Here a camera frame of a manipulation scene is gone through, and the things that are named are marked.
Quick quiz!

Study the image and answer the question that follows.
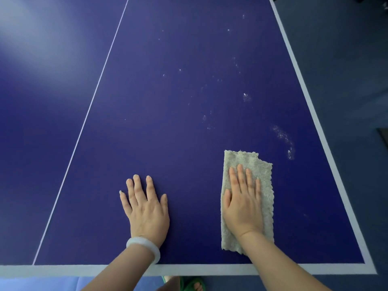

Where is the person's right hand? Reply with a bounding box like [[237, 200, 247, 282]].
[[222, 164, 264, 241]]

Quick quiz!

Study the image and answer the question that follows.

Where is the person's left hand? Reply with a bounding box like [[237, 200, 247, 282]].
[[119, 175, 170, 249]]

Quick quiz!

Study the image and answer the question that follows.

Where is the grey cleaning cloth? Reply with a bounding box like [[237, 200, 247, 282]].
[[220, 150, 275, 255]]

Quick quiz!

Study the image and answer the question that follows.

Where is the person's right forearm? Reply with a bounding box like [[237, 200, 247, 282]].
[[239, 230, 333, 291]]

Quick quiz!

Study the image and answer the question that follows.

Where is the person's left leg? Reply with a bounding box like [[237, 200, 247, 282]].
[[156, 276, 182, 291]]

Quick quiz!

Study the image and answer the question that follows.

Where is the white jade bangle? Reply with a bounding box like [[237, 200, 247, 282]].
[[126, 236, 161, 265]]

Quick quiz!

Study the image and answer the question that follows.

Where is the green right slipper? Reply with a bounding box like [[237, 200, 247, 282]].
[[179, 276, 207, 291]]

